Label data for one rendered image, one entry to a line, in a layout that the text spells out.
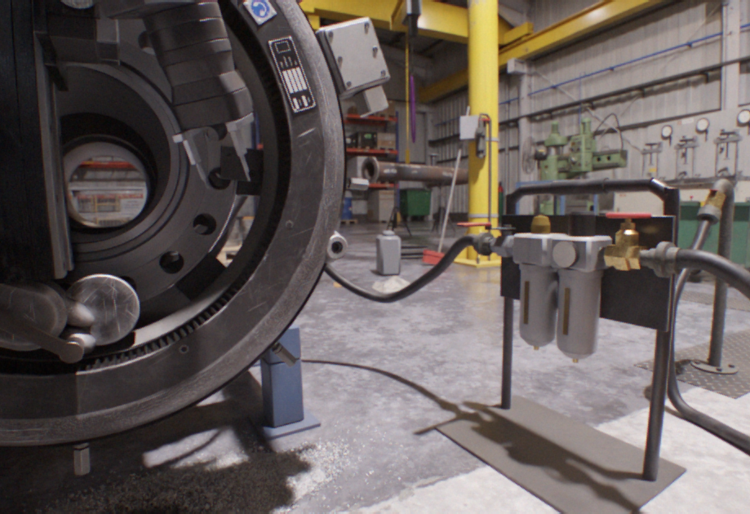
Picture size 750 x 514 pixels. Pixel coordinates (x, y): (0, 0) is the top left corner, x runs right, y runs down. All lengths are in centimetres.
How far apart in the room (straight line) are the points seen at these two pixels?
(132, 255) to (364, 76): 45
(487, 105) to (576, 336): 342
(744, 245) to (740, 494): 246
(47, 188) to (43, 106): 9
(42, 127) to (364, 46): 46
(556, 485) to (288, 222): 67
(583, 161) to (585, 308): 1063
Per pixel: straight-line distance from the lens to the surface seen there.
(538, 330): 93
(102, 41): 54
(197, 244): 71
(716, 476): 108
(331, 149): 64
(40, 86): 58
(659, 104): 1257
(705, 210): 148
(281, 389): 104
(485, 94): 416
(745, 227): 336
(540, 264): 89
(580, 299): 85
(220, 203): 71
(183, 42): 47
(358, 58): 73
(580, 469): 98
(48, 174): 56
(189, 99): 49
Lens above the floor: 52
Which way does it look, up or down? 6 degrees down
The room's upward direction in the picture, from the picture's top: 1 degrees counter-clockwise
